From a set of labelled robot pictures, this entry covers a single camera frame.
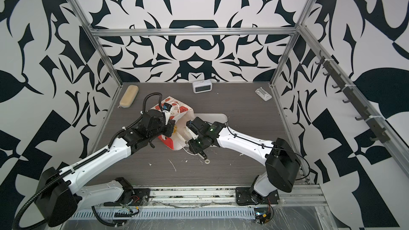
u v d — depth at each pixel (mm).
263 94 1120
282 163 421
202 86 1105
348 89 602
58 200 385
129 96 1084
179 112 791
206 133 586
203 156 731
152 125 606
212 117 1024
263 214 709
